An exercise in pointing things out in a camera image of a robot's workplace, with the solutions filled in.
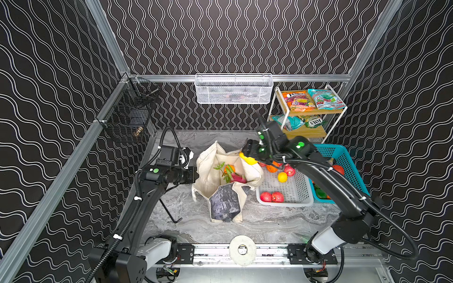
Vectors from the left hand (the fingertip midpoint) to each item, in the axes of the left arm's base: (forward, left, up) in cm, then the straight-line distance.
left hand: (202, 175), depth 75 cm
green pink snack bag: (+35, -56, +14) cm, 68 cm away
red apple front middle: (0, -35, -17) cm, 39 cm away
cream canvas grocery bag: (+9, -8, -18) cm, 22 cm away
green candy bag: (+40, -58, -3) cm, 71 cm away
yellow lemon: (+11, -39, -17) cm, 44 cm away
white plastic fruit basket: (+5, -46, -20) cm, 51 cm away
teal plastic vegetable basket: (+25, -74, -17) cm, 80 cm away
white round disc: (-26, -16, -22) cm, 38 cm away
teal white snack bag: (+38, -44, -3) cm, 59 cm away
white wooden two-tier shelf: (+52, -74, -9) cm, 91 cm away
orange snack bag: (+34, -43, +14) cm, 57 cm away
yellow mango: (0, -19, +11) cm, 23 cm away
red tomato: (+17, -70, -18) cm, 74 cm away
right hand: (+7, -19, +8) cm, 22 cm away
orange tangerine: (+17, -34, -18) cm, 42 cm away
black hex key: (-9, +18, -21) cm, 29 cm away
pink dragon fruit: (+7, -14, -13) cm, 20 cm away
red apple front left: (0, -29, -17) cm, 34 cm away
